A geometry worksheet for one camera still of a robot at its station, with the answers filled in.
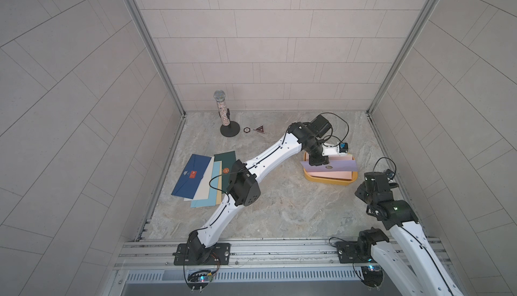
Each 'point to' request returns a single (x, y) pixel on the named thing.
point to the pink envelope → (342, 175)
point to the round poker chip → (246, 130)
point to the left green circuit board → (199, 280)
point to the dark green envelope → (227, 159)
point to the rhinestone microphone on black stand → (230, 128)
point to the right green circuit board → (373, 276)
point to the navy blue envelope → (189, 182)
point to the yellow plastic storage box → (324, 180)
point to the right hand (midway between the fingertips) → (360, 186)
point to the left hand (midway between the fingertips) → (329, 159)
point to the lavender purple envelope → (344, 165)
